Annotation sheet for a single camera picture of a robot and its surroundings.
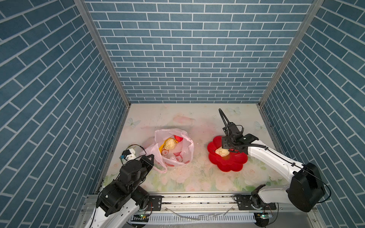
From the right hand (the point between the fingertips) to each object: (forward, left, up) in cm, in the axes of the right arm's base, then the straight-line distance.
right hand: (225, 140), depth 86 cm
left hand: (-17, +37, +10) cm, 42 cm away
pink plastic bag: (-8, +26, -8) cm, 28 cm away
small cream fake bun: (-5, +1, -6) cm, 8 cm away
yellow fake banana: (-3, +40, -8) cm, 41 cm away
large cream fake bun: (-2, +34, -5) cm, 35 cm away
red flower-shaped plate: (-8, -2, -11) cm, 14 cm away
